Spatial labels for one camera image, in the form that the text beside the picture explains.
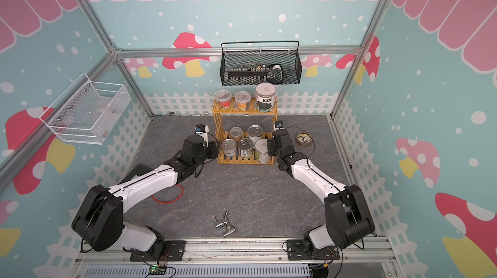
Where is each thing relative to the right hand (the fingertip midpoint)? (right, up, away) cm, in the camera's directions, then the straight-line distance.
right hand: (276, 139), depth 89 cm
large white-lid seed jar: (-5, +17, -10) cm, 21 cm away
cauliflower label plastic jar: (-7, -7, +3) cm, 10 cm away
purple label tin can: (-14, -4, +5) cm, 16 cm away
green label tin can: (-23, -5, +9) cm, 25 cm away
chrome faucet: (-23, -35, -10) cm, 43 cm away
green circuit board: (-47, -49, -16) cm, 70 cm away
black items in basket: (-1, +31, +1) cm, 31 cm away
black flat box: (-68, -16, +7) cm, 70 cm away
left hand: (-27, -3, -2) cm, 27 cm away
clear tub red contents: (-23, +18, -8) cm, 30 cm away
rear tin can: (-10, +3, +7) cm, 12 cm away
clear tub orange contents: (-15, +17, -8) cm, 24 cm away
